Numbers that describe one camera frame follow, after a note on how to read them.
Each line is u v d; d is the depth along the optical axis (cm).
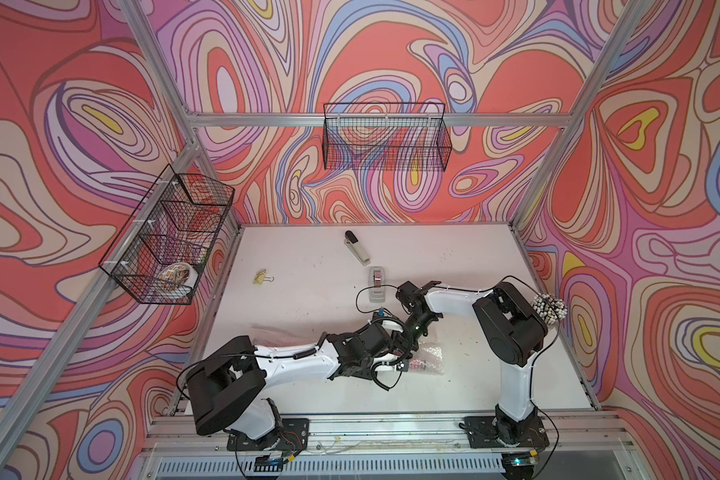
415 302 73
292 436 73
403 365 70
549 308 76
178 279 72
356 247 109
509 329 51
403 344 77
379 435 75
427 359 82
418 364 80
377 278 99
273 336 83
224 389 43
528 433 68
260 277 103
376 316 82
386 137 96
